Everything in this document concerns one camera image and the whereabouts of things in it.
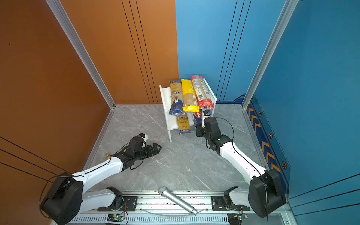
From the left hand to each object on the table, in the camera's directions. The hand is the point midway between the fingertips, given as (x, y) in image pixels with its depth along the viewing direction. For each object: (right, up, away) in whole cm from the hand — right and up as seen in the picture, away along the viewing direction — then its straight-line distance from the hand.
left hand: (158, 147), depth 87 cm
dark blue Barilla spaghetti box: (+25, +18, -5) cm, 31 cm away
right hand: (+26, +15, -3) cm, 30 cm away
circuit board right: (+43, -33, -17) cm, 57 cm away
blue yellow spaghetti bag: (+16, +15, -3) cm, 22 cm away
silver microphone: (+13, -25, -14) cm, 31 cm away
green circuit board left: (-18, -33, -16) cm, 41 cm away
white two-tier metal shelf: (+8, +17, 0) cm, 19 cm away
